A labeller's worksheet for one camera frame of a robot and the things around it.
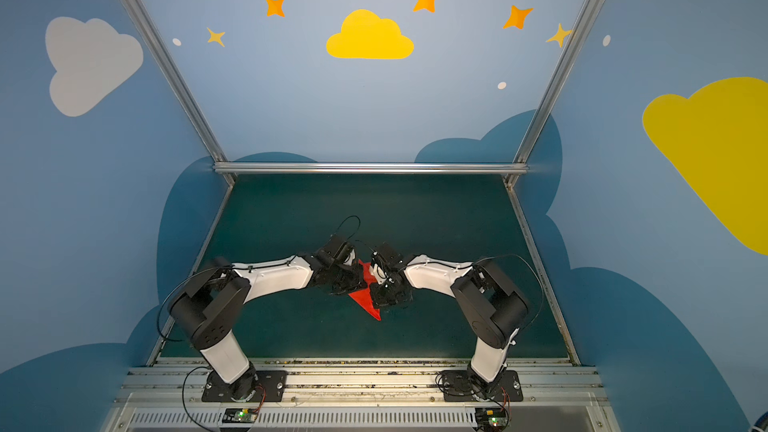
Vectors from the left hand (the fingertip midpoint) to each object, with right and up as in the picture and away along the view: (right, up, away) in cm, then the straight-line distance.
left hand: (371, 286), depth 88 cm
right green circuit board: (+30, -28, -17) cm, 44 cm away
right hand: (+1, -5, 0) cm, 5 cm away
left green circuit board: (-31, -27, -17) cm, 44 cm away
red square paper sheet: (-2, -3, +1) cm, 4 cm away
